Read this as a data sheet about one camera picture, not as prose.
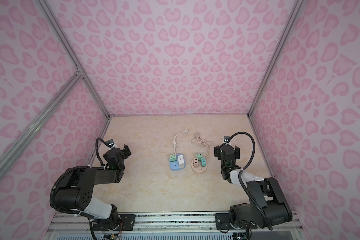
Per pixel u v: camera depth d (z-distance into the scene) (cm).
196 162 86
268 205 42
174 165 90
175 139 103
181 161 86
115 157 71
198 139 102
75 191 45
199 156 89
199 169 88
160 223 75
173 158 89
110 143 79
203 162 86
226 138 78
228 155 68
